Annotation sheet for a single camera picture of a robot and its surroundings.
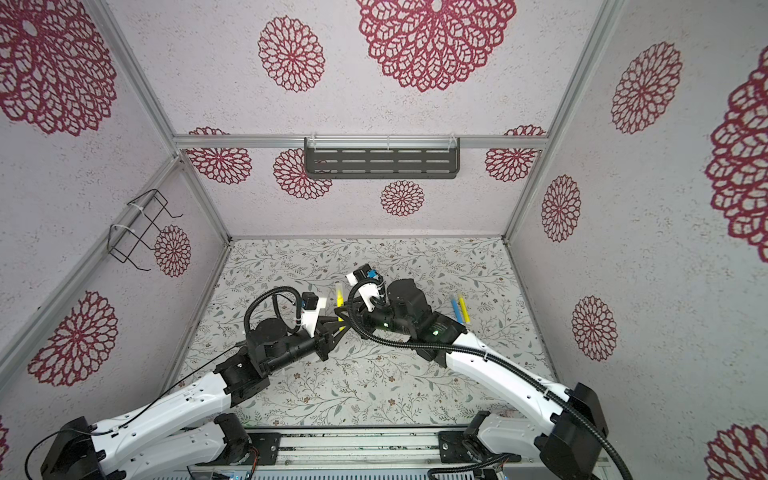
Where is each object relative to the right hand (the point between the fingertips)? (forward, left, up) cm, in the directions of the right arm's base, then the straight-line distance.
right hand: (339, 303), depth 67 cm
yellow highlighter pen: (0, 0, +1) cm, 1 cm away
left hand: (-1, -2, -8) cm, 8 cm away
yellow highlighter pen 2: (+18, -36, -30) cm, 50 cm away
